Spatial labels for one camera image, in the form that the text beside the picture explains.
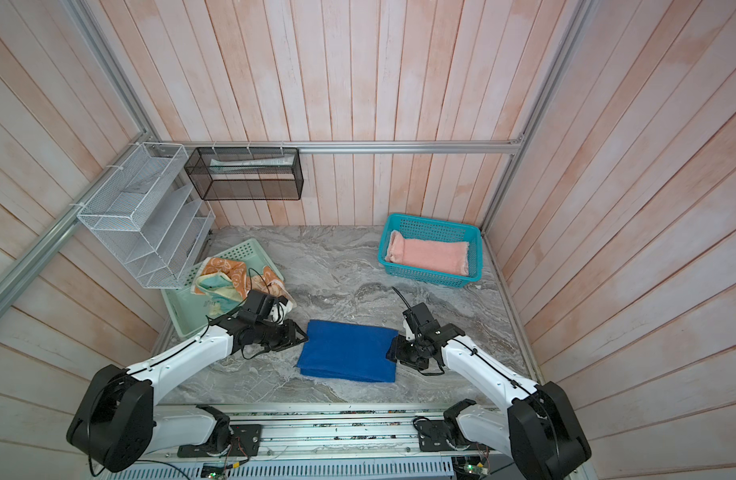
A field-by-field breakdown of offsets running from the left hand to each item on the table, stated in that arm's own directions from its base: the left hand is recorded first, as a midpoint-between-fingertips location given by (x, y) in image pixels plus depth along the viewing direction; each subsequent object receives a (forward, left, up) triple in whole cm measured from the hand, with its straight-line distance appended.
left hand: (304, 345), depth 83 cm
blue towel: (0, -12, -5) cm, 13 cm away
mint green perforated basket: (+14, +42, -7) cm, 45 cm away
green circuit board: (-28, -43, -7) cm, 52 cm away
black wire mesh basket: (+55, +24, +19) cm, 63 cm away
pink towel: (+35, -48, -4) cm, 59 cm away
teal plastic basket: (+54, -43, -7) cm, 70 cm away
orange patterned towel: (+24, +17, -3) cm, 30 cm away
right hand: (-2, -26, -3) cm, 26 cm away
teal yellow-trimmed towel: (+16, +28, 0) cm, 32 cm away
